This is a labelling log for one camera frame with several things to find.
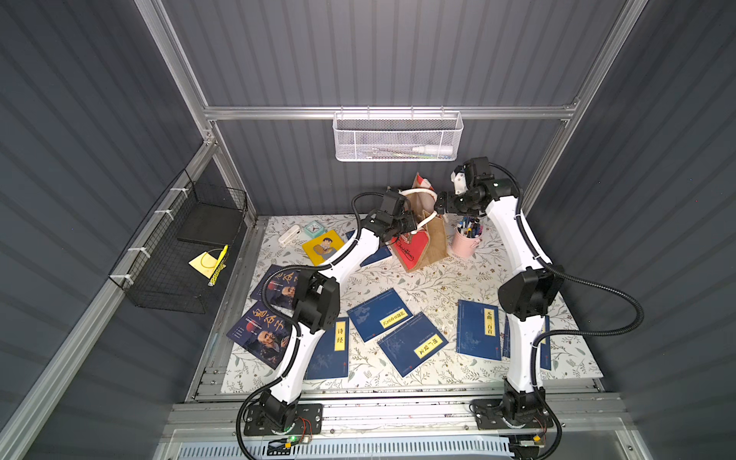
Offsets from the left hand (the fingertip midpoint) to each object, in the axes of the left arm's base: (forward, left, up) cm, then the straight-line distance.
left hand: (422, 221), depth 92 cm
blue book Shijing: (-37, +29, -19) cm, 50 cm away
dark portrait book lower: (-30, +50, -19) cm, 61 cm away
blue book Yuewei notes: (-24, +14, -19) cm, 33 cm away
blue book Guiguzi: (-34, -35, -18) cm, 52 cm away
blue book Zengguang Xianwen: (-33, +4, -20) cm, 39 cm away
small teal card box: (+13, +40, -18) cm, 45 cm away
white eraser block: (+10, +49, -17) cm, 53 cm away
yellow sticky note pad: (-21, +60, +6) cm, 64 cm away
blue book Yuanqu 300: (-29, -17, -20) cm, 39 cm away
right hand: (+2, -9, +5) cm, 11 cm away
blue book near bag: (+2, +12, -19) cm, 23 cm away
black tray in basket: (-9, +62, +8) cm, 63 cm away
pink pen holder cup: (+1, -17, -14) cm, 22 cm away
